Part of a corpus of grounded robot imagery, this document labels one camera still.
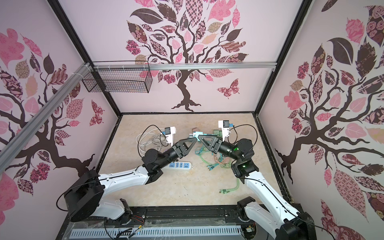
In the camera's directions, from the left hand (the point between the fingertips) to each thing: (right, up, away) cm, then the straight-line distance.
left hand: (198, 142), depth 63 cm
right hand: (+1, +2, -1) cm, 3 cm away
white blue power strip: (-10, -17, +25) cm, 32 cm away
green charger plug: (+15, +2, +41) cm, 44 cm away
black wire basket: (-41, +39, +31) cm, 65 cm away
